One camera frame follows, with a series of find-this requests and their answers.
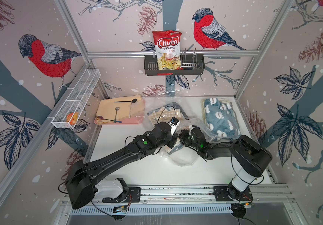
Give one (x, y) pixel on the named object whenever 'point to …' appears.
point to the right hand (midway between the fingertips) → (173, 132)
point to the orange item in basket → (74, 119)
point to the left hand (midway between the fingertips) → (179, 132)
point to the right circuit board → (247, 205)
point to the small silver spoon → (117, 108)
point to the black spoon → (133, 101)
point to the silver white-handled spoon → (130, 110)
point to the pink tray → (138, 118)
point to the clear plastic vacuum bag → (188, 156)
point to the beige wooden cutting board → (113, 108)
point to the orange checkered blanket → (165, 114)
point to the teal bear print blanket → (221, 120)
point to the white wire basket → (65, 119)
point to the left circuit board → (120, 209)
